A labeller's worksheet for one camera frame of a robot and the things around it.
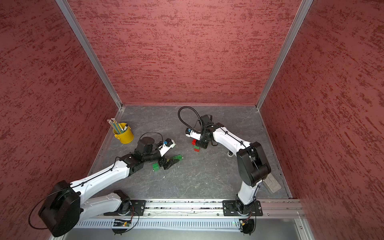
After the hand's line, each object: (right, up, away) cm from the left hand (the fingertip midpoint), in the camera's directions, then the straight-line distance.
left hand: (173, 155), depth 81 cm
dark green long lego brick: (+1, -4, +10) cm, 10 cm away
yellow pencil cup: (-32, +9, +12) cm, 35 cm away
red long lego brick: (+12, +8, -2) cm, 14 cm away
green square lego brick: (-11, -8, +4) cm, 14 cm away
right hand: (+15, +5, +10) cm, 19 cm away
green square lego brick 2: (+13, +3, +9) cm, 16 cm away
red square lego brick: (+13, 0, +13) cm, 18 cm away
